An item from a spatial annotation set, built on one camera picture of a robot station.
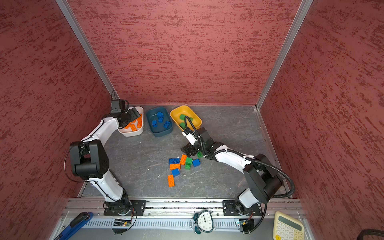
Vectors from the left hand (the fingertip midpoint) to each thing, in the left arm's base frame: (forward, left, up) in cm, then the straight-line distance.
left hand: (134, 118), depth 94 cm
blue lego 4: (-24, -41, -14) cm, 50 cm away
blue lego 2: (+9, -14, -12) cm, 20 cm away
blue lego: (+5, -10, -11) cm, 16 cm away
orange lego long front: (-35, -27, -14) cm, 46 cm away
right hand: (-18, -35, -4) cm, 40 cm away
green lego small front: (-27, -36, -12) cm, 47 cm away
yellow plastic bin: (+13, -24, -10) cm, 29 cm away
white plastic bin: (-6, +5, -8) cm, 11 cm away
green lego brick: (+11, -30, -12) cm, 34 cm away
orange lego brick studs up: (+1, +5, -12) cm, 13 cm away
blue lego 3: (+4, -18, -12) cm, 22 cm away
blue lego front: (-30, -29, -14) cm, 44 cm away
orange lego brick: (+6, +1, -10) cm, 12 cm away
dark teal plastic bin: (-4, -16, -9) cm, 18 cm away
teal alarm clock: (-54, -45, -9) cm, 71 cm away
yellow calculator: (-56, -84, -11) cm, 101 cm away
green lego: (+13, -37, -16) cm, 42 cm away
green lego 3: (-26, -43, +1) cm, 50 cm away
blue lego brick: (+14, -12, -12) cm, 22 cm away
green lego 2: (+2, -31, -10) cm, 33 cm away
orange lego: (-21, -33, -14) cm, 42 cm away
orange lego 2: (-27, -28, -13) cm, 41 cm away
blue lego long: (-23, -27, -13) cm, 38 cm away
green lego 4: (-25, -36, -11) cm, 45 cm away
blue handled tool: (-56, +14, -10) cm, 59 cm away
